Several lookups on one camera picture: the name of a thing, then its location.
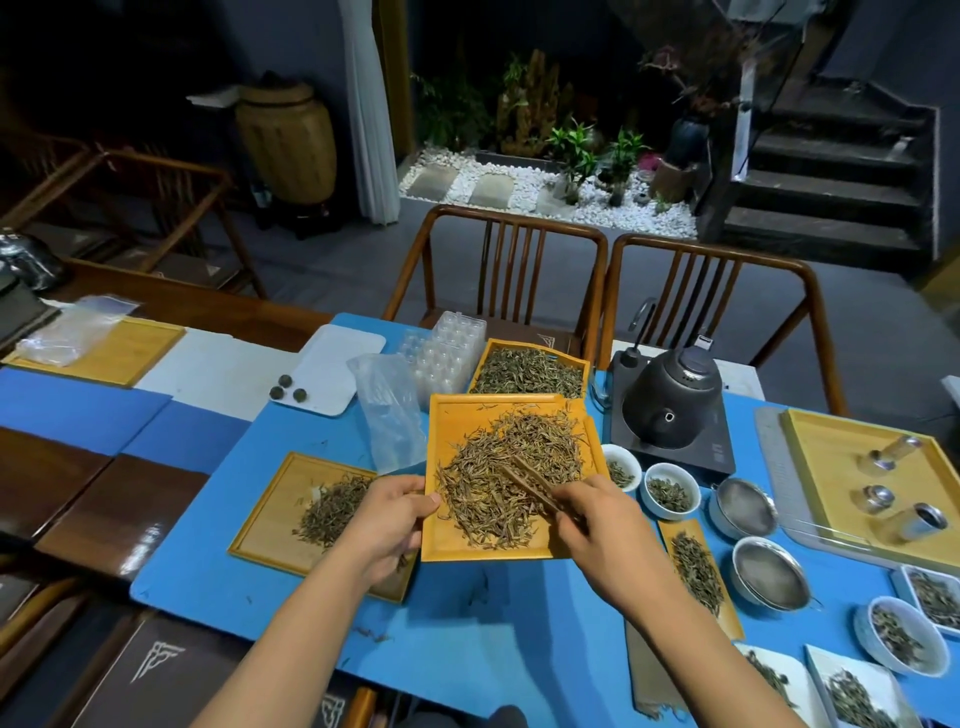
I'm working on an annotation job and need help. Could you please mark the person's left hand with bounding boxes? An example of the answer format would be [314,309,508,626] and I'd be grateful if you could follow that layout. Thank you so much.
[333,473,444,594]

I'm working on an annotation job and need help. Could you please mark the person's right hand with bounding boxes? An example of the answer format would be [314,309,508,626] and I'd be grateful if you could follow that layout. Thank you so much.
[551,473,680,613]

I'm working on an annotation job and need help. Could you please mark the bamboo tweezers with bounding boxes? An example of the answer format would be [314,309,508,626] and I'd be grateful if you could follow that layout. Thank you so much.
[498,453,571,519]

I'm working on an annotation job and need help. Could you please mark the large clear plastic bag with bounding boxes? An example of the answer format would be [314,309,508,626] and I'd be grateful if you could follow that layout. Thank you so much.
[346,352,429,476]

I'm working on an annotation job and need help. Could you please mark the rectangular wooden tray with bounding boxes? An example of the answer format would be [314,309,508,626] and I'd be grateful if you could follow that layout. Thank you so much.
[227,451,421,606]

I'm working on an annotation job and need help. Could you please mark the square wooden tray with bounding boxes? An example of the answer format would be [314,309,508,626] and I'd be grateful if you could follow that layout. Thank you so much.
[419,392,610,564]

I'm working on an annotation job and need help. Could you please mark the grey brown cloth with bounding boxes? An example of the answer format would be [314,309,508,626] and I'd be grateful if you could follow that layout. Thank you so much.
[624,618,691,721]

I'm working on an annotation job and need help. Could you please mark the deep wooden tray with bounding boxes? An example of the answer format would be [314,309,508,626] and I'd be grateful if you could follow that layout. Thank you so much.
[467,337,594,400]

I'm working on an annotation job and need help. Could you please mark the person's right forearm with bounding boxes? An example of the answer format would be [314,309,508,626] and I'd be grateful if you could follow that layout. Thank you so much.
[622,569,808,728]

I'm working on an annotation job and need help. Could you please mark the person's left forearm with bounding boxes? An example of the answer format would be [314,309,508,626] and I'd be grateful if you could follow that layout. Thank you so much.
[191,554,421,728]

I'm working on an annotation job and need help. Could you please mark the person's dark trousers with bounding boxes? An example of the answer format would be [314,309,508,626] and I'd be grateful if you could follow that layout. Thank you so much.
[389,704,530,728]

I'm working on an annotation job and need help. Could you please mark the white tea cup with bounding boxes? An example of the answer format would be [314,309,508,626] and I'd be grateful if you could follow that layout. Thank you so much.
[602,443,643,494]
[642,462,703,523]

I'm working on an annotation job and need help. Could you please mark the wooden scoop slab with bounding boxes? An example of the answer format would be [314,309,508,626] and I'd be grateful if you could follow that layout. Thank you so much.
[658,517,746,643]

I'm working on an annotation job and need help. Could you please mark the large blue mat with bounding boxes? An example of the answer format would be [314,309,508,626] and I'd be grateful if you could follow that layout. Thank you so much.
[128,312,960,728]

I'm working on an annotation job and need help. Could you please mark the black kettle on heater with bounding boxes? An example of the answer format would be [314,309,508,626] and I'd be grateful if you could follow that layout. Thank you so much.
[603,350,738,485]

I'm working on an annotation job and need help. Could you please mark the metal tea strainer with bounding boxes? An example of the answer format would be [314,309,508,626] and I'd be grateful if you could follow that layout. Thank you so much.
[708,477,875,549]
[729,536,824,614]

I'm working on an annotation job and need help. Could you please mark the dark grey kettle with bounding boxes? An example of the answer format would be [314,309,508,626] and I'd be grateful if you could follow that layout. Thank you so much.
[620,298,725,451]

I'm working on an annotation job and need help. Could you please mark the white rectangular plate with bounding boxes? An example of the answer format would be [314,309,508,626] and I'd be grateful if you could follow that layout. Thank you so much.
[268,323,388,418]

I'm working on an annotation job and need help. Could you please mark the grey table mat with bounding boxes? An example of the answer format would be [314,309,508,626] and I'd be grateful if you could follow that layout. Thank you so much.
[753,406,960,579]

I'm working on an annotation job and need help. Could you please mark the wooden armchair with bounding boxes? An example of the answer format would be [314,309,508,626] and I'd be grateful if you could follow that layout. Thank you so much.
[0,573,84,654]
[0,146,268,300]
[0,577,380,728]
[597,233,849,418]
[382,204,610,365]

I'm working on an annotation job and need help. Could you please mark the clear plastic blister tray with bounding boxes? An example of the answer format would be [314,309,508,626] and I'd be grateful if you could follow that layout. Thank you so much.
[397,326,436,369]
[410,310,489,412]

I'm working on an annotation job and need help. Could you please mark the white table mat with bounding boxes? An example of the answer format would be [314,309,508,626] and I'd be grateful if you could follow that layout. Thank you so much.
[133,327,226,399]
[179,337,301,424]

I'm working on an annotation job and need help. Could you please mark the white square dish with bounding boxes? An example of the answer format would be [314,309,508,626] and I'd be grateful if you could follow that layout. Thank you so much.
[734,642,830,728]

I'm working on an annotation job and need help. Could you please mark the short blue mat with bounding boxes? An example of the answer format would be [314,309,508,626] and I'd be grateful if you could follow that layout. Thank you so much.
[119,399,253,478]

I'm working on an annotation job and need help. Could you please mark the large light wooden tray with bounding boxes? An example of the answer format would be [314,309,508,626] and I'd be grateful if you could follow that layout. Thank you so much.
[779,408,960,577]

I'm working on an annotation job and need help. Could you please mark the silver tea tin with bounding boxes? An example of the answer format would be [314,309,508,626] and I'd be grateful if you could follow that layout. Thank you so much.
[857,434,924,479]
[877,502,950,547]
[851,485,898,517]

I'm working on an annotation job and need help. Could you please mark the white round bowl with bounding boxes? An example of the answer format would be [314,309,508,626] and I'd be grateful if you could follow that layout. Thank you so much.
[853,596,952,679]

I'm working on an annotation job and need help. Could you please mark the small yellow bamboo board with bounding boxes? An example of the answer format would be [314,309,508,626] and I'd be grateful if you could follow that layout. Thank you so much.
[2,314,187,390]

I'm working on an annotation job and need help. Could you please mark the white rectangular dish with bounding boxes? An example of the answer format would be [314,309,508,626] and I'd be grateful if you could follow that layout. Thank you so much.
[890,563,960,640]

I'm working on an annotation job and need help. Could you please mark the long blue table runner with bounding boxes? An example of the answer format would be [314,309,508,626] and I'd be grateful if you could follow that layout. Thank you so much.
[0,365,175,459]

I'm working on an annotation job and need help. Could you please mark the brown stump pot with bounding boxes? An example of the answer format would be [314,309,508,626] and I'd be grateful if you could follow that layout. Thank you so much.
[648,161,695,204]

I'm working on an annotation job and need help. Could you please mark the small clear plastic bag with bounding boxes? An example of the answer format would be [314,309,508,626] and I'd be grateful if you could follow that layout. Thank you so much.
[13,294,142,369]

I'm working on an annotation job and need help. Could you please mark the white pebble bed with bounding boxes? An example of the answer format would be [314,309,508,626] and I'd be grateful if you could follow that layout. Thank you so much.
[397,146,699,241]

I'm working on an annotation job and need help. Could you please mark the small green potted plant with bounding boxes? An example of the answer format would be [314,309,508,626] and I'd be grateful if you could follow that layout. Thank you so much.
[545,118,601,205]
[599,127,650,209]

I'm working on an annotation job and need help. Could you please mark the large woven jar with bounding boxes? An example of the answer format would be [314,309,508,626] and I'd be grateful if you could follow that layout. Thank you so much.
[236,71,339,210]

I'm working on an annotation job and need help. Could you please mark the dark blue pot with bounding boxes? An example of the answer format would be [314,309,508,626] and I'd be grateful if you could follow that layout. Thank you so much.
[665,116,710,168]

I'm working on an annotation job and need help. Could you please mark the dark staircase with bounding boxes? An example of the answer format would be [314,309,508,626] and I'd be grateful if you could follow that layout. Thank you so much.
[697,78,939,275]

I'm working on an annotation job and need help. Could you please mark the white curtain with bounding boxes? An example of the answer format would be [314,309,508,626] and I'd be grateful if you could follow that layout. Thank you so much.
[337,0,403,226]

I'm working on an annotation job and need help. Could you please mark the green garden plants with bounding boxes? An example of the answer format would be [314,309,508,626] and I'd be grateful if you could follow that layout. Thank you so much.
[410,48,575,159]

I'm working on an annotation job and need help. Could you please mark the silver tin canister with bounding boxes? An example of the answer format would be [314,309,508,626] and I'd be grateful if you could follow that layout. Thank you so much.
[0,228,67,294]

